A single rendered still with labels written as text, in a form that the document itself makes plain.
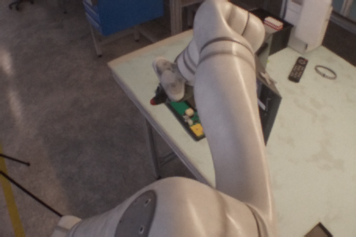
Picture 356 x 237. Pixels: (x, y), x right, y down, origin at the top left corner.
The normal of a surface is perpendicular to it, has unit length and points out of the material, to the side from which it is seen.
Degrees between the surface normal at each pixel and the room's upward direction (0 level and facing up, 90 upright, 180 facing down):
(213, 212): 37
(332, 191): 0
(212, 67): 26
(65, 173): 0
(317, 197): 0
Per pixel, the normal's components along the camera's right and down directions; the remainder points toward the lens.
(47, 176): -0.04, -0.66
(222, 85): -0.32, -0.35
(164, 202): -0.51, -0.76
